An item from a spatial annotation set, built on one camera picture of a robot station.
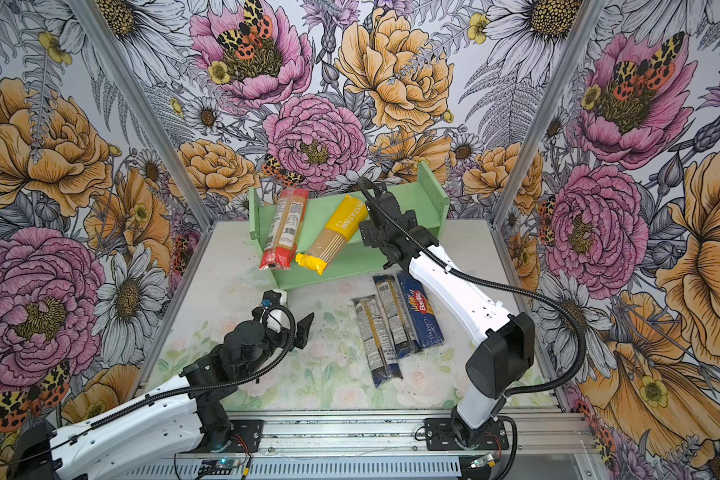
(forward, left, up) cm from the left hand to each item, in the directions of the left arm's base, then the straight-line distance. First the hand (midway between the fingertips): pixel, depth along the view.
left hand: (295, 317), depth 78 cm
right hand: (+19, -24, +13) cm, 33 cm away
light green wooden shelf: (+33, -36, +12) cm, 51 cm away
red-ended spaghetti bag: (+12, +2, +15) cm, 19 cm away
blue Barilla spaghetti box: (+3, -36, -12) cm, 38 cm away
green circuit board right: (-30, -45, -16) cm, 56 cm away
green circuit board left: (-30, +16, -16) cm, 37 cm away
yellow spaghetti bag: (+21, -13, +15) cm, 29 cm away
